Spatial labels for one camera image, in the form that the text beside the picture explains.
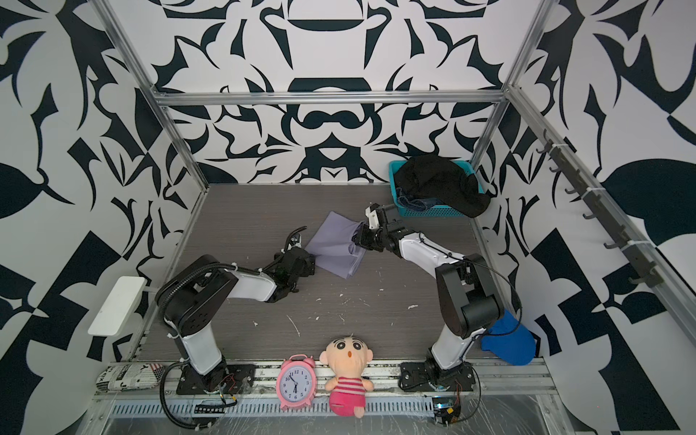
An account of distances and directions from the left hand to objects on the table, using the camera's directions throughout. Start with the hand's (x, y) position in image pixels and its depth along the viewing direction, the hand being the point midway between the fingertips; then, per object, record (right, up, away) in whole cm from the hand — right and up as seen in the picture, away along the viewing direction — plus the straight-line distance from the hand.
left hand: (298, 250), depth 97 cm
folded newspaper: (-39, -29, -26) cm, 55 cm away
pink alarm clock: (+4, -31, -26) cm, 40 cm away
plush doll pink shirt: (+17, -24, -27) cm, 40 cm away
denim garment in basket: (+43, +16, +1) cm, 46 cm away
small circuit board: (+43, -38, -26) cm, 62 cm away
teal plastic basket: (+51, +14, -1) cm, 53 cm away
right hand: (+19, +6, -6) cm, 21 cm away
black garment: (+57, +27, +18) cm, 65 cm away
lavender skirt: (+12, +2, -7) cm, 14 cm away
